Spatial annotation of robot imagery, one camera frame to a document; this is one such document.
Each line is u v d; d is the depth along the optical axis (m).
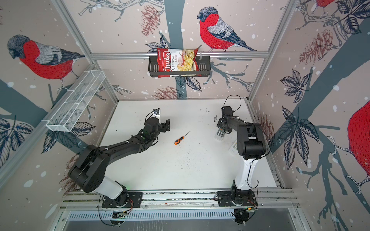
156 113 0.76
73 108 0.76
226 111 0.83
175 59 0.87
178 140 0.95
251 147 0.52
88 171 0.44
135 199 0.73
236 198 0.66
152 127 0.68
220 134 0.98
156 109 0.77
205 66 0.95
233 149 0.90
